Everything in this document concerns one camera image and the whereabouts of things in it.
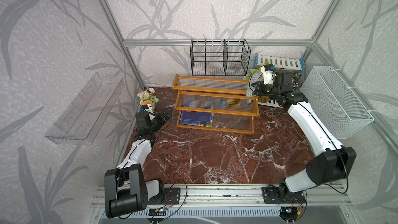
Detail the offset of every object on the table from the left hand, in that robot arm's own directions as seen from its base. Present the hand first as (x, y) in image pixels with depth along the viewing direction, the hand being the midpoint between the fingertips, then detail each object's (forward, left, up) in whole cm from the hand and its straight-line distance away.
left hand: (168, 111), depth 85 cm
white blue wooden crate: (+32, -68, +11) cm, 76 cm away
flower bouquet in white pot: (+15, +17, -6) cm, 24 cm away
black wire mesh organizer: (+41, -26, +7) cm, 49 cm away
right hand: (+8, -45, +15) cm, 48 cm away
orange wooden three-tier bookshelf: (+16, -26, -12) cm, 33 cm away
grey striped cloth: (+9, -46, +18) cm, 50 cm away
